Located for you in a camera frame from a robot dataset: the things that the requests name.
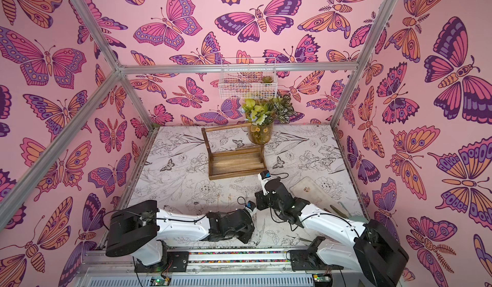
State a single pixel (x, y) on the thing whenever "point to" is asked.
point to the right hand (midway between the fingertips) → (256, 192)
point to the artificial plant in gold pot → (261, 113)
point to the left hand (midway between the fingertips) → (256, 232)
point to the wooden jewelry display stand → (239, 161)
